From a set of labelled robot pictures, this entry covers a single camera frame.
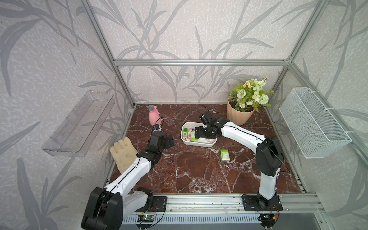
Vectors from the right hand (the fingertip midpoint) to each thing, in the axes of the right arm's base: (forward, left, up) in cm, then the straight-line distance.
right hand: (199, 133), depth 90 cm
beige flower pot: (+12, -26, +2) cm, 28 cm away
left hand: (-4, +20, +2) cm, 21 cm away
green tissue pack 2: (+3, +10, -5) cm, 11 cm away
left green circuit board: (-43, +28, -11) cm, 53 cm away
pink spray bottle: (+14, +31, 0) cm, 34 cm away
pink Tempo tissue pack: (+7, +6, -6) cm, 12 cm away
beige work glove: (-9, +49, -9) cm, 50 cm away
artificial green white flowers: (+16, -31, +17) cm, 39 cm away
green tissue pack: (-11, -16, -8) cm, 21 cm away
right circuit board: (-44, -33, -12) cm, 57 cm away
